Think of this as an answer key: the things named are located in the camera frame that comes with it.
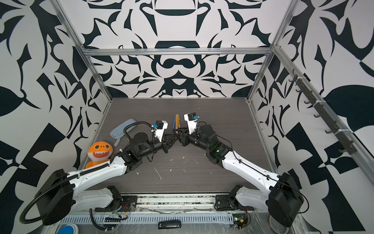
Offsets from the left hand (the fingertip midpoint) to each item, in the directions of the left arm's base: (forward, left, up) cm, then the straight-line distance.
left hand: (177, 132), depth 72 cm
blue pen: (+2, +1, +5) cm, 6 cm away
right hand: (+1, +2, +2) cm, 3 cm away
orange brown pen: (0, 0, +5) cm, 5 cm away
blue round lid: (-35, +51, -23) cm, 66 cm away
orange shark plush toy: (-1, +45, -16) cm, 48 cm away
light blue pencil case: (+16, +40, -22) cm, 48 cm away
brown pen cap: (+2, 0, +8) cm, 8 cm away
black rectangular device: (-35, +5, -21) cm, 41 cm away
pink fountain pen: (+1, -1, +4) cm, 4 cm away
